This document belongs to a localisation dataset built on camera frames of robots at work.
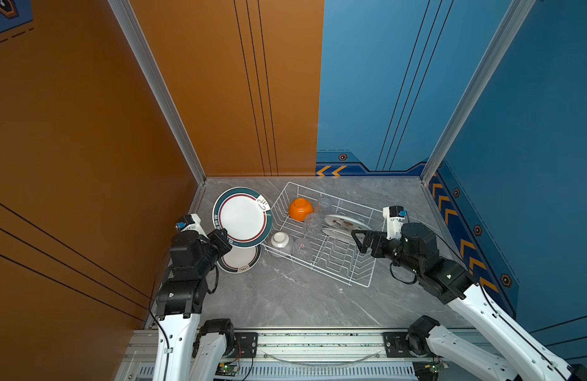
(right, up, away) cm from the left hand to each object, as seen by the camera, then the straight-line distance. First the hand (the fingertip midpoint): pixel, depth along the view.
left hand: (229, 227), depth 71 cm
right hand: (+39, -2, 0) cm, 39 cm away
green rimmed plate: (-3, -15, +21) cm, 26 cm away
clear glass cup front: (+22, -11, +21) cm, 32 cm away
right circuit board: (+60, -43, 0) cm, 74 cm away
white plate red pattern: (+39, -1, +19) cm, 43 cm away
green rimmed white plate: (+4, +4, +7) cm, 8 cm away
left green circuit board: (0, -43, 0) cm, 43 cm away
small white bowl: (+14, -7, +19) cm, 24 cm away
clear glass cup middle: (+27, -3, +28) cm, 39 cm away
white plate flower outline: (+37, -7, +24) cm, 45 cm away
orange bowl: (+21, +4, +29) cm, 36 cm away
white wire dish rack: (+37, -14, +16) cm, 43 cm away
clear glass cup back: (+32, +6, +27) cm, 42 cm away
